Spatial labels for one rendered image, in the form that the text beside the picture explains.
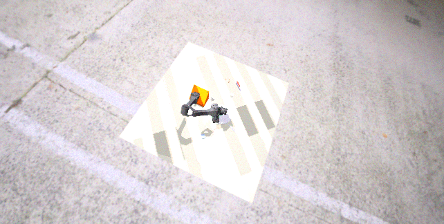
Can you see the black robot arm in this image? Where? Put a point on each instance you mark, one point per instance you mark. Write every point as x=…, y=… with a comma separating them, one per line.
x=213, y=111

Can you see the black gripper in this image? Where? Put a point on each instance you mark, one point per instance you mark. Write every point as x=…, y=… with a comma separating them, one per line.
x=215, y=119

